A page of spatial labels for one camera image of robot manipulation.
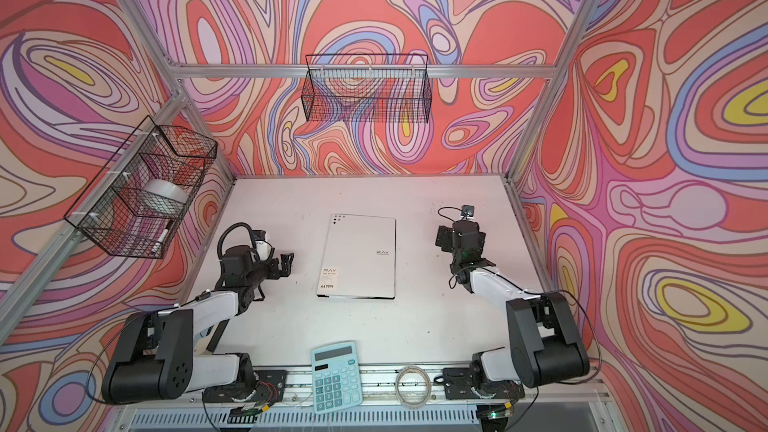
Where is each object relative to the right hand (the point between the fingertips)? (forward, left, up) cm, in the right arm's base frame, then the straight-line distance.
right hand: (459, 234), depth 92 cm
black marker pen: (-10, +78, +18) cm, 81 cm away
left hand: (-3, +56, -3) cm, 56 cm away
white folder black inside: (-3, +32, -7) cm, 33 cm away
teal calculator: (-37, +37, -6) cm, 53 cm away
